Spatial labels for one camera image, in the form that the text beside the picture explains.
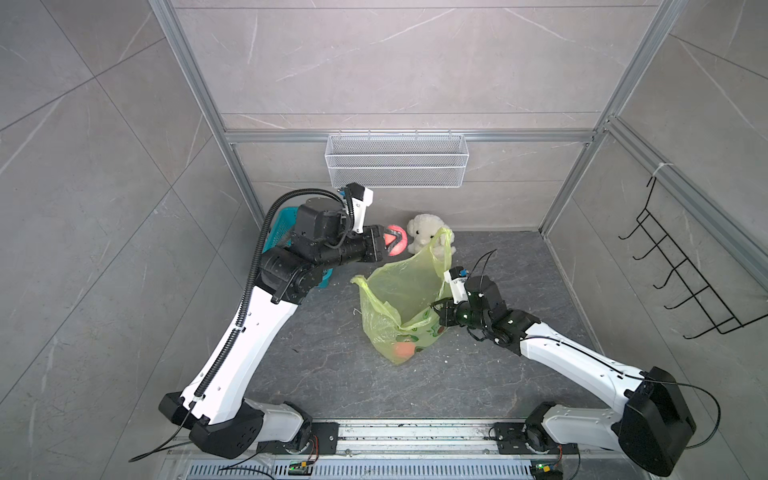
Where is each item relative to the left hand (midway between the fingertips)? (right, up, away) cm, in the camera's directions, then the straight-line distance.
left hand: (395, 232), depth 59 cm
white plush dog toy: (+9, +3, +36) cm, 37 cm away
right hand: (+11, -18, +21) cm, 30 cm away
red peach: (+3, -30, +19) cm, 35 cm away
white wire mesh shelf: (+1, +28, +42) cm, 50 cm away
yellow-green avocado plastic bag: (+2, -18, +30) cm, 35 cm away
